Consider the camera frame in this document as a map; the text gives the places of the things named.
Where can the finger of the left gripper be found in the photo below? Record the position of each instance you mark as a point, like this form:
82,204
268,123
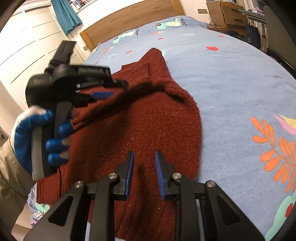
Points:
102,94

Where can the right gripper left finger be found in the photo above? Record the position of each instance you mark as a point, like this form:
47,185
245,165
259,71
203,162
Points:
67,218

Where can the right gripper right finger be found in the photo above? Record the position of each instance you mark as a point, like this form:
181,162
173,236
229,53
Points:
203,210

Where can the dark red knit sweater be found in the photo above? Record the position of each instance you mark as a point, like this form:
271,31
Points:
154,114

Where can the beige sleeve forearm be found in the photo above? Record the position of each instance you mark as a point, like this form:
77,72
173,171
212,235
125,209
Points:
16,184

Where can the blue white gloved left hand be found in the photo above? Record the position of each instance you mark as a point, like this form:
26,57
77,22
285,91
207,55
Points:
21,137

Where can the white wardrobe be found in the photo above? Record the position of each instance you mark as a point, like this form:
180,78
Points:
29,41

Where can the left teal curtain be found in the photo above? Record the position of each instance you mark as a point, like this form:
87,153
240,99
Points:
66,16

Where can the wooden headboard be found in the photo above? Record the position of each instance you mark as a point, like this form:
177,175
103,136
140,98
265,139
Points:
130,17

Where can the row of books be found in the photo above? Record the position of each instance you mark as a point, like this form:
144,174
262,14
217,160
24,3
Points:
78,4

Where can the blue patterned bed cover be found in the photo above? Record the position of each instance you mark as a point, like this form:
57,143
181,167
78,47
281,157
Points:
246,102

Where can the wooden bedside cabinet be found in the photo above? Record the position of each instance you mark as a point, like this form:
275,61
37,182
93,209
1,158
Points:
225,16

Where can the dark bag on floor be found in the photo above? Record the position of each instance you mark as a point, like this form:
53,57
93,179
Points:
253,36

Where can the glass desk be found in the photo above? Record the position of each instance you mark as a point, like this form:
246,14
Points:
254,16

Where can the grey desk chair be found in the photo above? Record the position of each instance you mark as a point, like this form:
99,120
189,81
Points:
280,45

